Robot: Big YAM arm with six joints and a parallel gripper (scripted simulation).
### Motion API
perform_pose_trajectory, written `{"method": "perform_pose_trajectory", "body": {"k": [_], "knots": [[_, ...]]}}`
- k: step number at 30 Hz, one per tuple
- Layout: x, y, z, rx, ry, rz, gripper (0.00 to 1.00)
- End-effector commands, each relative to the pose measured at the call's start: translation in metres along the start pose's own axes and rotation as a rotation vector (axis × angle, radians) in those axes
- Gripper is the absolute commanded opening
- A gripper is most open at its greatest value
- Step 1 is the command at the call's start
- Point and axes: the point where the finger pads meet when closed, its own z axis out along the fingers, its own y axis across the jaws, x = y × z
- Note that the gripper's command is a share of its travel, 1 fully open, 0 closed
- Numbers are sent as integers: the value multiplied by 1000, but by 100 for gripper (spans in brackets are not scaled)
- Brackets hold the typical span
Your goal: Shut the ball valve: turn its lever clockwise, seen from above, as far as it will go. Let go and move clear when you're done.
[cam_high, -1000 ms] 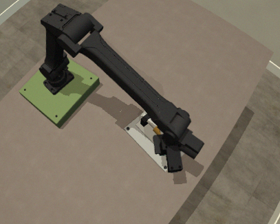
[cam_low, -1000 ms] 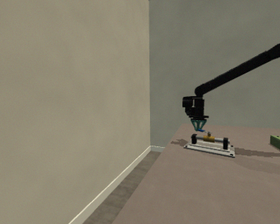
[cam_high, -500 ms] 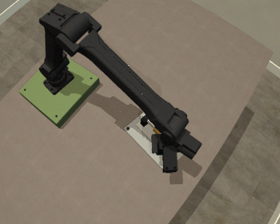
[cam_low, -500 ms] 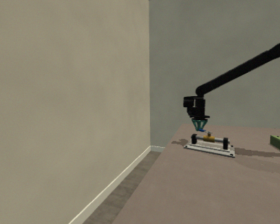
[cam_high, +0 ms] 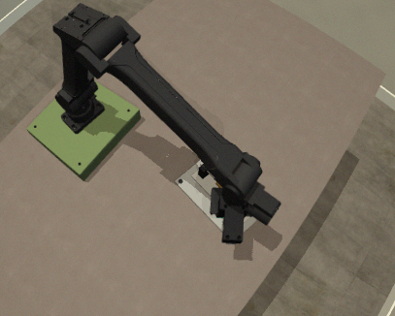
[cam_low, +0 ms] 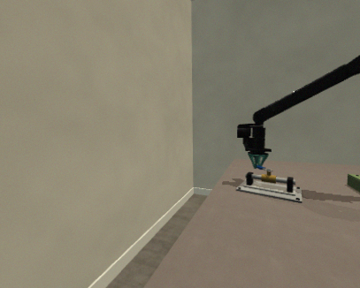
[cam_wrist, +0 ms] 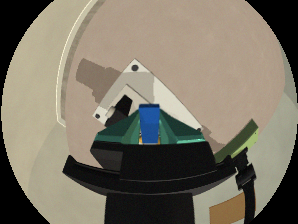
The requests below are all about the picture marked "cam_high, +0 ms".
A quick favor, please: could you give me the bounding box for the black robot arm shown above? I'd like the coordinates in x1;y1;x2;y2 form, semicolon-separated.
52;3;281;244

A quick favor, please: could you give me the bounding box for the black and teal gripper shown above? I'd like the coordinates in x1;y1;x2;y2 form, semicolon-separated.
210;187;241;218

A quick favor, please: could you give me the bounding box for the white rectangular mounting plate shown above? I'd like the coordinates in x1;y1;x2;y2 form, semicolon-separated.
175;160;257;232

